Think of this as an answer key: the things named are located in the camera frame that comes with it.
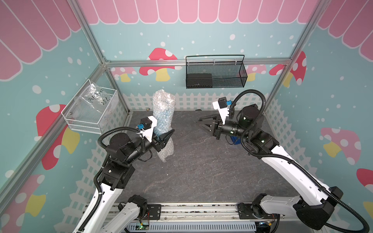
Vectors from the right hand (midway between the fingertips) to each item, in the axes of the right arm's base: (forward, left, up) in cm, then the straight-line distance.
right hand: (197, 123), depth 57 cm
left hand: (0, +12, -3) cm, 12 cm away
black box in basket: (+46, -3, -11) cm, 47 cm away
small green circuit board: (-30, +29, -45) cm, 62 cm away
